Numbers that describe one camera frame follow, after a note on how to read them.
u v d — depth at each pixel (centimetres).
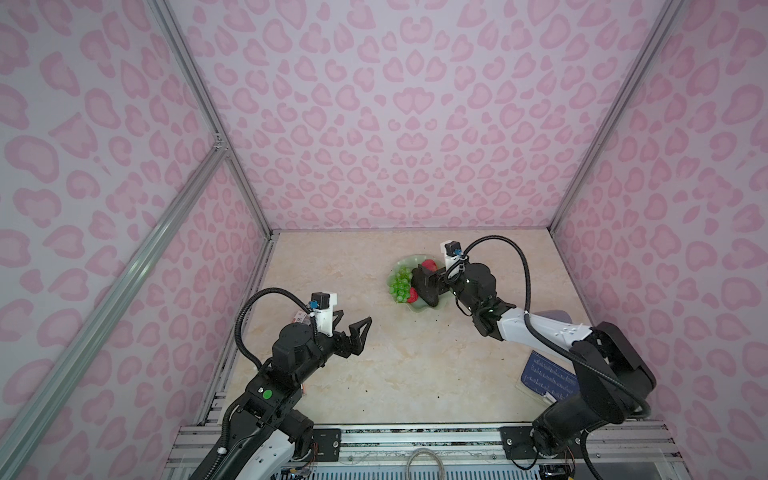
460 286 74
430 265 100
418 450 74
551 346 46
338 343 62
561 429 57
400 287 92
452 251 72
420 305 97
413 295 95
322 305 60
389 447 74
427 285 78
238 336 49
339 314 73
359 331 63
